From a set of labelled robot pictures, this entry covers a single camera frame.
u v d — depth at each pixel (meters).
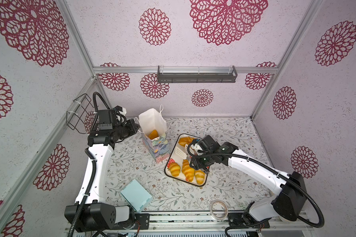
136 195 0.82
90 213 0.37
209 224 0.74
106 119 0.53
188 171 0.87
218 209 0.78
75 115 0.75
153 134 1.02
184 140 1.03
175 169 0.89
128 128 0.63
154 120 0.96
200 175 0.85
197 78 0.86
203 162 0.67
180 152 0.81
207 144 0.61
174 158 0.96
